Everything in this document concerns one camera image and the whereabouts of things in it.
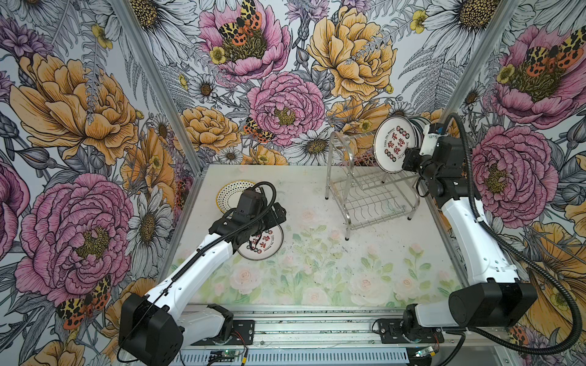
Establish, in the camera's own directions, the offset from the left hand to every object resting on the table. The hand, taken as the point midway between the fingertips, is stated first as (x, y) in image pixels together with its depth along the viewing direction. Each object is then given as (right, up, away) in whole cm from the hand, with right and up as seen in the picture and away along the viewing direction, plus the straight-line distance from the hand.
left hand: (275, 223), depth 80 cm
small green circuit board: (-13, -39, -9) cm, 42 cm away
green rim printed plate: (-6, -11, +14) cm, 19 cm away
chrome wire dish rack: (+37, +10, +25) cm, 46 cm away
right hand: (+43, +22, -5) cm, 49 cm away
